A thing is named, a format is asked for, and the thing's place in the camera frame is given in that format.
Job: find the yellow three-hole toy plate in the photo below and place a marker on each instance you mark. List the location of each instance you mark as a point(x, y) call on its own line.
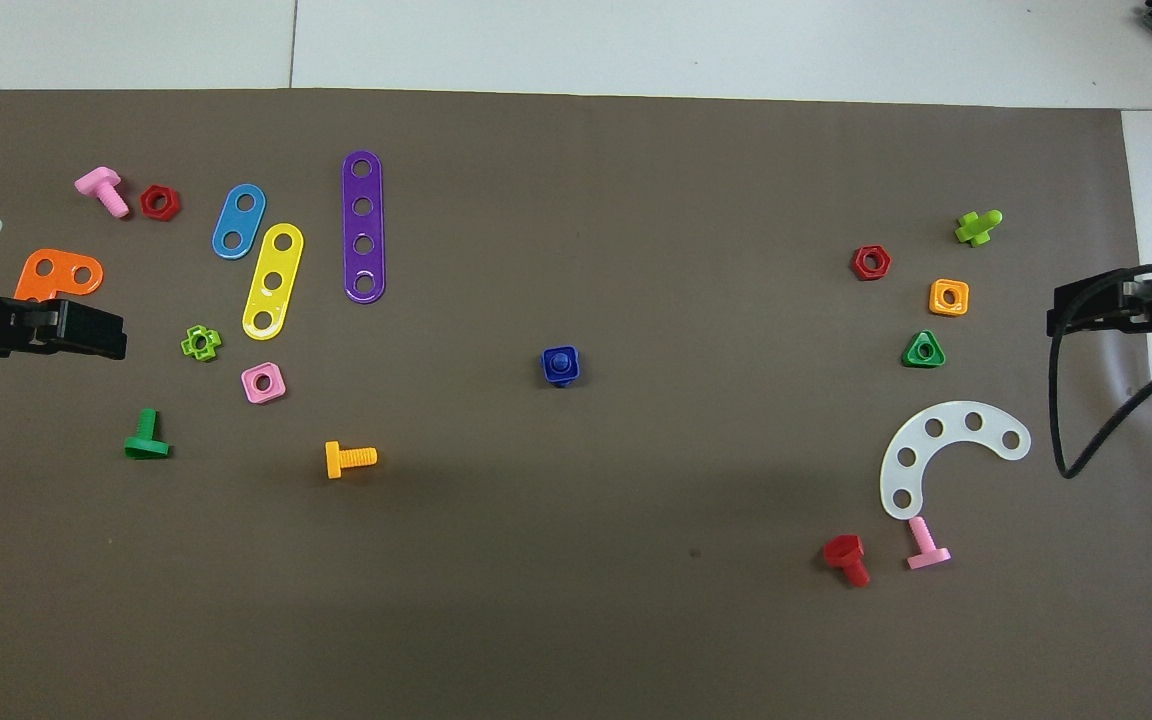
point(278, 261)

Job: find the brown table mat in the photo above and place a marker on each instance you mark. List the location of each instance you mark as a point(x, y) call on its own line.
point(576, 250)

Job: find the white curved five-hole plate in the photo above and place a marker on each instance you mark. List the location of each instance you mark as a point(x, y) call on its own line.
point(954, 425)

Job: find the green triangular toy nut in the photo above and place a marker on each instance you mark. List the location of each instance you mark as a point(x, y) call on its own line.
point(911, 360)

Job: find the red plastic toy bolt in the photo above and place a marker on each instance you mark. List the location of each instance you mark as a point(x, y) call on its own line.
point(843, 550)

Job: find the orange three-hole angled plate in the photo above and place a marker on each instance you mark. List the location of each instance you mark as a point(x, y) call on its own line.
point(41, 272)

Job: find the pink plastic toy bolt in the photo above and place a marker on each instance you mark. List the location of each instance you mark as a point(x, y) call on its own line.
point(923, 535)
point(99, 182)

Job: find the green plastic toy bolt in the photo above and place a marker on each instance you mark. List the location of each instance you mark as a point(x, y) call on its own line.
point(147, 425)

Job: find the red hexagonal toy nut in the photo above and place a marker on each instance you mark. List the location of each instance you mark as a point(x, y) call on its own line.
point(147, 203)
point(857, 263)

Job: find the orange square toy nut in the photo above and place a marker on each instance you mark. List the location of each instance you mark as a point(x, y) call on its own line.
point(935, 308)

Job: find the pink square toy nut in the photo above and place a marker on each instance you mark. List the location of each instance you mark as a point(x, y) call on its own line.
point(276, 392)

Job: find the blue plastic toy bolt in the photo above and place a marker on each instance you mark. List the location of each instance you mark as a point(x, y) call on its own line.
point(560, 363)

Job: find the blue square toy nut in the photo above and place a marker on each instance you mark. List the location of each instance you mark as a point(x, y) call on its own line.
point(547, 373)

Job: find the purple four-hole toy plate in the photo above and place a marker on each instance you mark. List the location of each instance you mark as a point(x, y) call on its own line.
point(363, 225)

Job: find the lime cross-head toy bolt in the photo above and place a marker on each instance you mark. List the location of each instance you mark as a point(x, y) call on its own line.
point(976, 229)

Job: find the lime cross-shaped toy nut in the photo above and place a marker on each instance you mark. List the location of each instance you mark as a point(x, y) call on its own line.
point(190, 343)

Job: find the blue two-hole toy plate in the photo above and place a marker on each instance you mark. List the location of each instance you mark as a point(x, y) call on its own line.
point(238, 222)

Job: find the yellow-orange plastic toy bolt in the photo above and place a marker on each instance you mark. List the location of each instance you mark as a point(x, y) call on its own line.
point(356, 458)

